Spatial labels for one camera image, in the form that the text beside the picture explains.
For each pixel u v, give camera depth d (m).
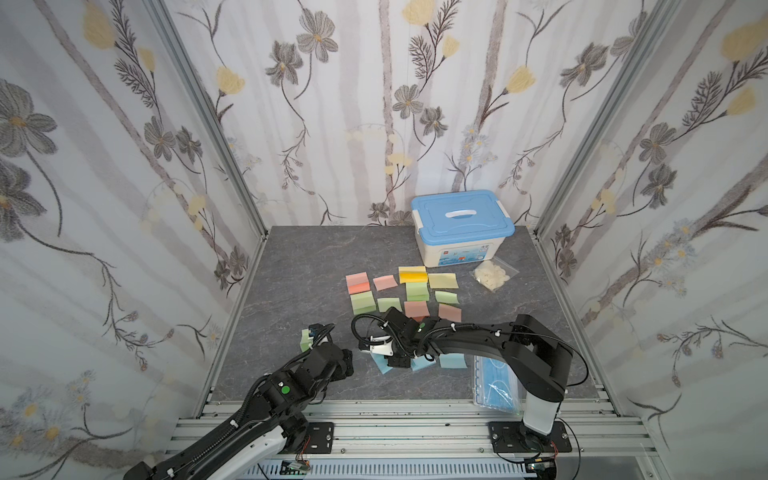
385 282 1.05
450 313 0.98
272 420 0.52
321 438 0.74
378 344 0.76
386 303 1.03
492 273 1.06
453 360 0.85
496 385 0.80
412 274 1.07
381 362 0.85
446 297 1.02
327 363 0.60
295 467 0.71
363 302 0.99
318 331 0.73
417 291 1.03
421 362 0.83
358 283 1.03
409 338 0.67
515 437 0.73
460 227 0.98
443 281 1.07
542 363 0.47
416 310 0.96
